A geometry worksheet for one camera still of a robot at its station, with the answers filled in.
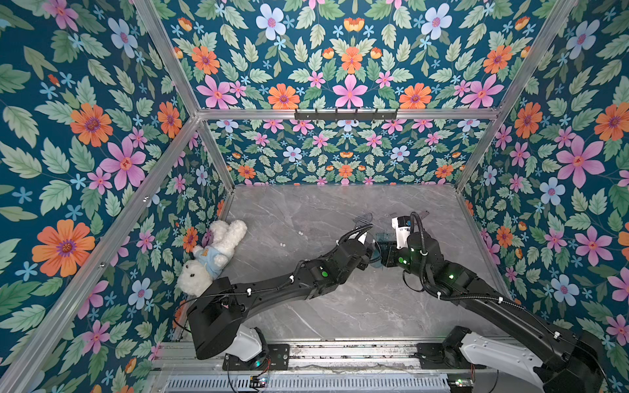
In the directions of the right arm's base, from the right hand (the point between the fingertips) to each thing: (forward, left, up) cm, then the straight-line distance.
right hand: (379, 239), depth 75 cm
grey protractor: (+24, +2, -22) cm, 33 cm away
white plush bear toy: (-2, +59, -12) cm, 60 cm away
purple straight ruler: (+30, -26, -23) cm, 46 cm away
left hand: (+1, +4, -2) cm, 4 cm away
